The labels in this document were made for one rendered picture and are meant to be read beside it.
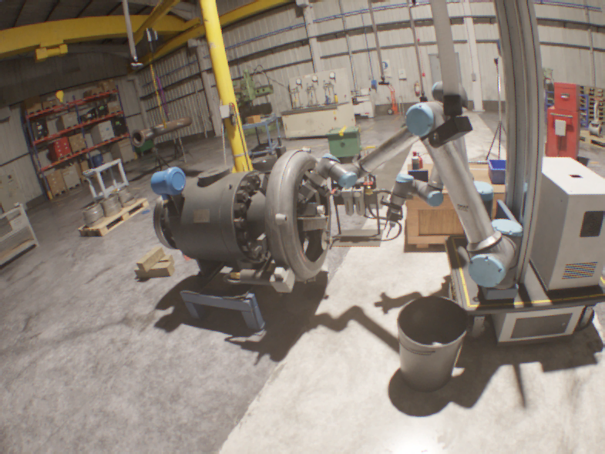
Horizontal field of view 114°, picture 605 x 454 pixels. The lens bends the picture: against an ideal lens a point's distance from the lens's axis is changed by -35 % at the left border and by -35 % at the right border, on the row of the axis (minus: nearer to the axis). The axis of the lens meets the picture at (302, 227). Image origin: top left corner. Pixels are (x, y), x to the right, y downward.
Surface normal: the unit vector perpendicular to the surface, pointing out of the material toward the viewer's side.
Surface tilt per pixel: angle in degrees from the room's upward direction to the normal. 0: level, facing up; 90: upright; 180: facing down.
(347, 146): 90
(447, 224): 90
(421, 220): 90
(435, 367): 93
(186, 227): 74
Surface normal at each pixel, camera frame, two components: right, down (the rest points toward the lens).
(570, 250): -0.28, 0.46
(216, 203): -0.36, -0.25
